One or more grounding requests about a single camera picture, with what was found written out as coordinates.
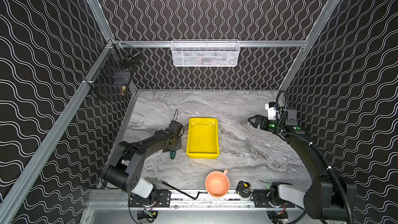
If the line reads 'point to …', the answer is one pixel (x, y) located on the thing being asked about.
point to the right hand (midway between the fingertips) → (257, 120)
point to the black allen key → (182, 192)
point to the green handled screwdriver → (172, 153)
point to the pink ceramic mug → (217, 183)
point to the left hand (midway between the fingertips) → (180, 148)
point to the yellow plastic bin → (203, 141)
